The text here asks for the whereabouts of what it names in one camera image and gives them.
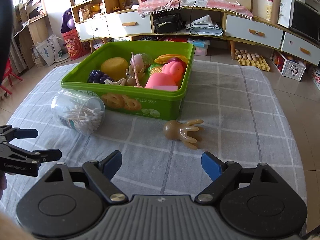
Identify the clear cotton swab jar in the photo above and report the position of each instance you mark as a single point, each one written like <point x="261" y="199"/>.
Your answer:
<point x="78" y="111"/>

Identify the pink cloth runner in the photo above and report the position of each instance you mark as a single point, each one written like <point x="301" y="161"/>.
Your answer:
<point x="156" y="6"/>

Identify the left hand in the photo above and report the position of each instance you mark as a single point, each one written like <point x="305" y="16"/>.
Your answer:
<point x="10" y="231"/>

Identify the white toy starfish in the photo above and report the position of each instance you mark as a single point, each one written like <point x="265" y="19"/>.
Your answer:
<point x="120" y="82"/>

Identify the white wooden TV cabinet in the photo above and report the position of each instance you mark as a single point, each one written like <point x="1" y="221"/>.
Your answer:
<point x="200" y="23"/>

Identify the clear storage box blue lid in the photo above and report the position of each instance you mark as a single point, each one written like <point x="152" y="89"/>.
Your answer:
<point x="201" y="46"/>

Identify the white toy crate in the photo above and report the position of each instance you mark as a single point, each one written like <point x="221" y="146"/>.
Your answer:
<point x="288" y="66"/>

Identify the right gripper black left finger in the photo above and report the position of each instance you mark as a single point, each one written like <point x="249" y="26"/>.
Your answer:
<point x="99" y="175"/>

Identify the green plastic bin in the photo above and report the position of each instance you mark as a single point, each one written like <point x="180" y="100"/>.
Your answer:
<point x="147" y="78"/>

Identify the beige toy coral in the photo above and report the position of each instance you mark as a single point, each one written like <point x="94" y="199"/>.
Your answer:
<point x="133" y="74"/>

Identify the white shopping bag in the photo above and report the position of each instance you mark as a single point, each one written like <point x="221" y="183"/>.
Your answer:
<point x="49" y="49"/>

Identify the red paper bag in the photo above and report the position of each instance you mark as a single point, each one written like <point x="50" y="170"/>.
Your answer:
<point x="75" y="47"/>

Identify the pink toy pig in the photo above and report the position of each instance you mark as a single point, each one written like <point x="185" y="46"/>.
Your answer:
<point x="168" y="79"/>

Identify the grey checked tablecloth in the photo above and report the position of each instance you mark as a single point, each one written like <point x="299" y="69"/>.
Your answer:
<point x="242" y="121"/>

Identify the brown toy octopus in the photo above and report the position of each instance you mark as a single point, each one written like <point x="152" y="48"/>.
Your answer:
<point x="188" y="132"/>

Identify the orange toy ring lid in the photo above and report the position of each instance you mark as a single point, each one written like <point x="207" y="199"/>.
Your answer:
<point x="163" y="59"/>

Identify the yellow egg tray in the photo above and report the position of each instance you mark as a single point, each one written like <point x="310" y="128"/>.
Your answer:
<point x="245" y="58"/>

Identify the black bag on shelf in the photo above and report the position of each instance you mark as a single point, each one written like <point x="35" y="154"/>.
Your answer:
<point x="168" y="24"/>

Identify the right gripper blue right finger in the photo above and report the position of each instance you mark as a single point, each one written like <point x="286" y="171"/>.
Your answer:
<point x="222" y="174"/>

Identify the yellow toy pot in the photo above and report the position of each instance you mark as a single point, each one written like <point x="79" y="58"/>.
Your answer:
<point x="115" y="68"/>

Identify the yellow toy corn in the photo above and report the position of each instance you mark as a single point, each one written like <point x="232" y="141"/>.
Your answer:
<point x="154" y="68"/>

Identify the black microwave oven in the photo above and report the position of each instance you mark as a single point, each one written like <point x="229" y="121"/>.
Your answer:
<point x="299" y="18"/>

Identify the purple toy grapes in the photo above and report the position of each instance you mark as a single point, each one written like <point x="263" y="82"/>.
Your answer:
<point x="97" y="76"/>

